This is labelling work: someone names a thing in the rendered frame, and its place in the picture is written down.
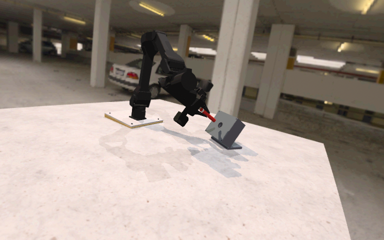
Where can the red peg with white band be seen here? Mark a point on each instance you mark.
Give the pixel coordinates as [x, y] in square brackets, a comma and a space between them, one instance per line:
[208, 115]

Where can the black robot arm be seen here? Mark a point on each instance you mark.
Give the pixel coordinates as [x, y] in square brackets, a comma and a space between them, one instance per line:
[181, 78]

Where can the grey sloped panel with hole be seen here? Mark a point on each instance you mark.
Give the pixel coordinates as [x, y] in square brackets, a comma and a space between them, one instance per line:
[225, 130]

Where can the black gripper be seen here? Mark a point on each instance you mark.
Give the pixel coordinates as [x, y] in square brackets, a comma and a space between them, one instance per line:
[181, 117]

